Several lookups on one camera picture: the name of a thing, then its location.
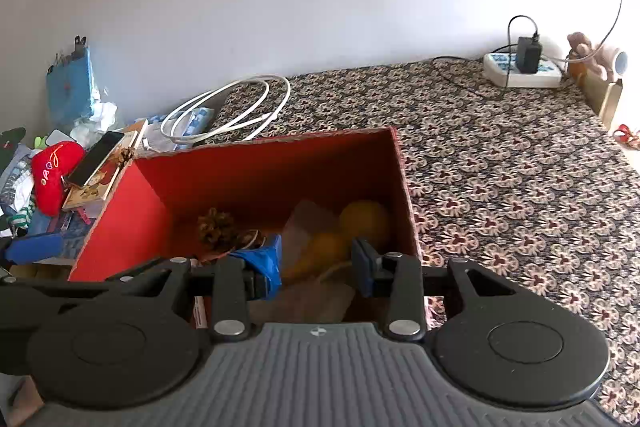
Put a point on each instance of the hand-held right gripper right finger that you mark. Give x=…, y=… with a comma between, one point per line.
x=361, y=269

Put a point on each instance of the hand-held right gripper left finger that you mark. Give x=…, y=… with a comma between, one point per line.
x=270, y=267

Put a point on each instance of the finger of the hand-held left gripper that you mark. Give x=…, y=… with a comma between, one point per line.
x=35, y=248

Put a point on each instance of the brown wooden gourd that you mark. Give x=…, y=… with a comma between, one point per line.
x=365, y=219

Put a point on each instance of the clear plastic case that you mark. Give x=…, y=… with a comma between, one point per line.
x=305, y=227

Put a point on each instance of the red cardboard box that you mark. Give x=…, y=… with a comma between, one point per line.
x=250, y=177

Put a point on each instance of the pile of clothes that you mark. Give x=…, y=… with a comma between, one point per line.
x=15, y=192

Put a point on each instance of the brown pinecone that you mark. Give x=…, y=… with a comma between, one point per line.
x=215, y=227

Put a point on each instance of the red plush heart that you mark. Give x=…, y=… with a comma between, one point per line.
x=50, y=177

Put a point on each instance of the illustrated book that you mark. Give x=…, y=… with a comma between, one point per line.
x=107, y=179

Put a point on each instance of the black phone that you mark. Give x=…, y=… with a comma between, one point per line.
x=95, y=159

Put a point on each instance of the small pinecone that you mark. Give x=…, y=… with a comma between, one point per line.
x=125, y=155

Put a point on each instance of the crumpled white plastic bag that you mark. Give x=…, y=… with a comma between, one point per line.
x=97, y=117

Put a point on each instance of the blue tissue pack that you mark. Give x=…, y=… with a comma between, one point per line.
x=200, y=117

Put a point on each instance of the blue bag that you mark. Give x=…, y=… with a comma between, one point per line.
x=67, y=82

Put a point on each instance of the white power strip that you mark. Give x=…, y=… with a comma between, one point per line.
x=550, y=73

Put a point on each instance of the black charger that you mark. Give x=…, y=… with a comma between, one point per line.
x=529, y=54

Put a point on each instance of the small orange jar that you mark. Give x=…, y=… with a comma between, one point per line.
x=576, y=69

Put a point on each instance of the cardboard box with items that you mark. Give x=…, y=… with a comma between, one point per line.
x=607, y=102

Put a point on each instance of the pink plush toy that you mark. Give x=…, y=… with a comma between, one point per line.
x=580, y=42

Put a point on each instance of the white paper roll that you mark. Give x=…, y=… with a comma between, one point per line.
x=620, y=59

